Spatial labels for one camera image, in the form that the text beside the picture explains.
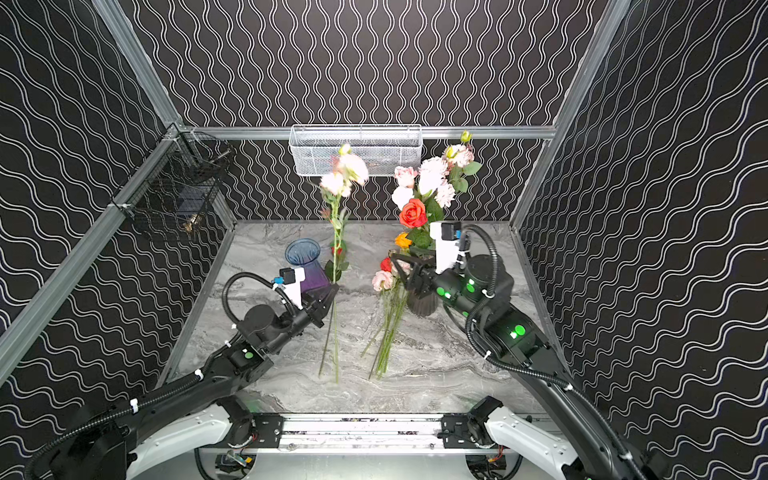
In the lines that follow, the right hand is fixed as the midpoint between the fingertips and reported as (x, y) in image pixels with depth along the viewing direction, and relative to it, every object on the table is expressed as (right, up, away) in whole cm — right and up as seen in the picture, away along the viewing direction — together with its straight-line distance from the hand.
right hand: (399, 254), depth 60 cm
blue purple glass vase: (-27, +1, +30) cm, 40 cm away
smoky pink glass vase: (+8, -16, +31) cm, 36 cm away
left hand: (-12, -8, +9) cm, 17 cm away
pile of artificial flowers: (-1, -9, +37) cm, 39 cm away
